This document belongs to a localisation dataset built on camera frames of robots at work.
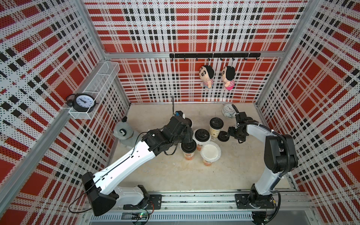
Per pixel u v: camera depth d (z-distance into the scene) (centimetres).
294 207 74
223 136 101
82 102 64
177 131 51
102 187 38
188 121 88
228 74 93
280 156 49
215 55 89
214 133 90
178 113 62
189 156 80
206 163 79
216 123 86
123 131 78
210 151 75
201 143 79
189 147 75
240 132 78
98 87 82
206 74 91
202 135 80
